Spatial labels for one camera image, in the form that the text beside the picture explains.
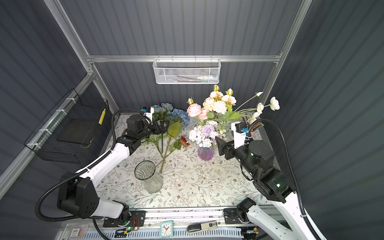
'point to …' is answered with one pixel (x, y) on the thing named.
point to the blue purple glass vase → (205, 153)
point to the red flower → (182, 141)
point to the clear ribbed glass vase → (145, 170)
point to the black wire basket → (68, 128)
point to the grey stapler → (193, 228)
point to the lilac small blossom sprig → (204, 135)
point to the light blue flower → (162, 111)
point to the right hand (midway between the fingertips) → (226, 136)
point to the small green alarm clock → (166, 229)
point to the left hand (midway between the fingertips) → (164, 121)
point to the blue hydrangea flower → (180, 117)
